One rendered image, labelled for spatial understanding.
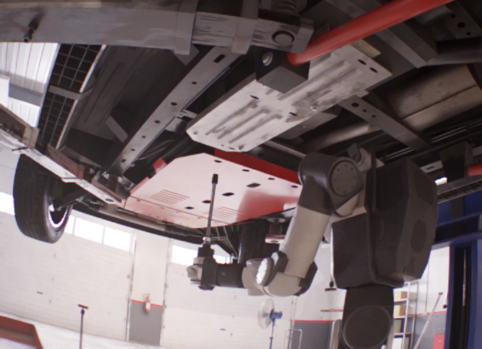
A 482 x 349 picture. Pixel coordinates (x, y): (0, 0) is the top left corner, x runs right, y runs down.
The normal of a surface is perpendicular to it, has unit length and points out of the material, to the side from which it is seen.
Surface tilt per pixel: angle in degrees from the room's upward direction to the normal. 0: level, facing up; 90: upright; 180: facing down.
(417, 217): 102
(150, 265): 90
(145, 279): 90
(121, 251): 90
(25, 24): 180
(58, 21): 180
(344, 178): 114
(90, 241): 90
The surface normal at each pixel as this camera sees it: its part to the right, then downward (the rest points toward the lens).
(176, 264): 0.53, -0.26
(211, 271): -0.55, -0.34
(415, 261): 0.56, -0.04
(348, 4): -0.10, 0.93
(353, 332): -0.26, -0.45
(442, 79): -0.73, 0.33
